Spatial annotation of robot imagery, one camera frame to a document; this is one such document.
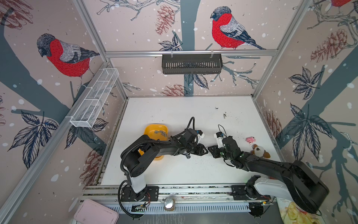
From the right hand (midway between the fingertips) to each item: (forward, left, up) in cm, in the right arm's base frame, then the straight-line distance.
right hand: (208, 150), depth 87 cm
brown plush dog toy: (+1, -33, -2) cm, 33 cm away
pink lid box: (-35, +60, +1) cm, 70 cm away
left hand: (-3, +2, +3) cm, 5 cm away
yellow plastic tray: (+13, +41, +1) cm, 43 cm away
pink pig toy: (+9, -29, -2) cm, 31 cm away
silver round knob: (-30, +21, +3) cm, 37 cm away
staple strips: (+13, +32, -1) cm, 35 cm away
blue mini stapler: (-4, +13, -2) cm, 14 cm away
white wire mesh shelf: (+4, +67, +30) cm, 73 cm away
